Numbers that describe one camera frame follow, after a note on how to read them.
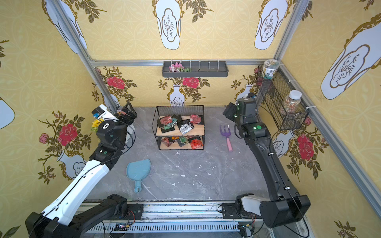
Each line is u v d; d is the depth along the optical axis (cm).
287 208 37
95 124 86
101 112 57
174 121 89
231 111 65
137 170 88
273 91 100
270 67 85
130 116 64
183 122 89
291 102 65
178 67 88
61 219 39
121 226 73
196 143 98
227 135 103
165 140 100
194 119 92
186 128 86
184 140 99
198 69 92
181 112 120
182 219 72
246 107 51
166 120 90
